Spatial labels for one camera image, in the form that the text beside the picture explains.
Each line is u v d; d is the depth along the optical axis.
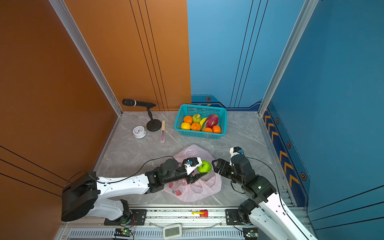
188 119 1.09
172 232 0.68
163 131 1.08
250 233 0.71
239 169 0.52
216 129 1.02
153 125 1.11
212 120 1.05
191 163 0.61
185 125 1.03
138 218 0.74
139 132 1.03
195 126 1.03
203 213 0.74
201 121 1.09
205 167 0.70
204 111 1.12
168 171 0.57
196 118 1.09
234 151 0.67
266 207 0.46
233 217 0.73
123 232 0.71
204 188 0.72
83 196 0.42
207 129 1.04
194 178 0.66
